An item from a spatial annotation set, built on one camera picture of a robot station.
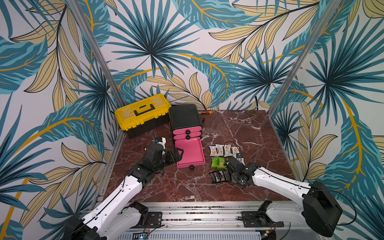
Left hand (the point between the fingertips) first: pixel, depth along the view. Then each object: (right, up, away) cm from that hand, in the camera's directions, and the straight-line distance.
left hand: (178, 155), depth 78 cm
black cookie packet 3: (+28, -14, +10) cm, 33 cm away
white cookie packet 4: (+35, -1, +19) cm, 40 cm away
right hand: (+34, -12, +8) cm, 37 cm away
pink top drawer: (+4, +13, +11) cm, 18 cm away
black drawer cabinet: (+3, +18, +15) cm, 24 cm away
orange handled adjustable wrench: (+21, +27, +41) cm, 53 cm away
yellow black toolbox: (-23, +22, +17) cm, 36 cm away
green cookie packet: (+21, -7, +14) cm, 26 cm away
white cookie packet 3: (+30, 0, +19) cm, 36 cm away
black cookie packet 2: (+24, -14, +10) cm, 30 cm away
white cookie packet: (+21, 0, +20) cm, 29 cm away
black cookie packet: (+20, -14, +8) cm, 25 cm away
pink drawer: (+8, -3, +17) cm, 19 cm away
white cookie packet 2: (+25, +1, +20) cm, 32 cm away
